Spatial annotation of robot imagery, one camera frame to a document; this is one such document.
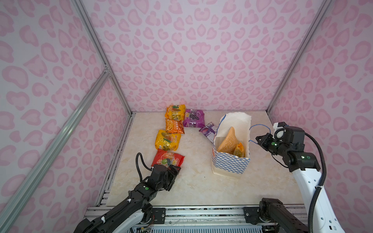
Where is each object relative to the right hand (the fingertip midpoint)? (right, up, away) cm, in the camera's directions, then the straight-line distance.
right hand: (256, 136), depth 71 cm
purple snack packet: (-19, 0, +33) cm, 38 cm away
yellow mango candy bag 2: (-5, -9, +12) cm, 16 cm away
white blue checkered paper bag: (-14, -15, +4) cm, 21 cm away
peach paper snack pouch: (-9, -7, +17) cm, 21 cm away
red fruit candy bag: (-46, -15, +17) cm, 51 cm away
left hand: (-38, -21, +12) cm, 45 cm away
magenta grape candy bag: (-29, +10, +38) cm, 49 cm away
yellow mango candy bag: (-48, -6, +24) cm, 54 cm away
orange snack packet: (-44, +4, +33) cm, 55 cm away
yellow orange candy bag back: (-44, +15, +42) cm, 63 cm away
